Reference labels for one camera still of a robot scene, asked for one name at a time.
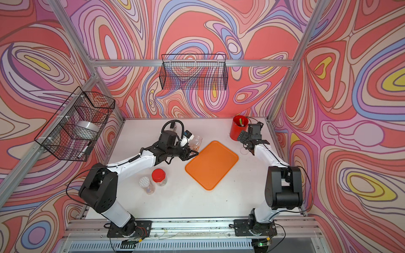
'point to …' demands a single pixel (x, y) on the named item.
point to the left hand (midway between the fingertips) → (195, 151)
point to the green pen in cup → (240, 121)
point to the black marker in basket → (86, 146)
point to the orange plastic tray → (211, 164)
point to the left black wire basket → (72, 132)
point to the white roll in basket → (86, 129)
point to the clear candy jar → (195, 143)
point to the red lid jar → (158, 175)
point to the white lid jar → (144, 182)
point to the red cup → (239, 124)
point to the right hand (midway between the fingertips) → (248, 141)
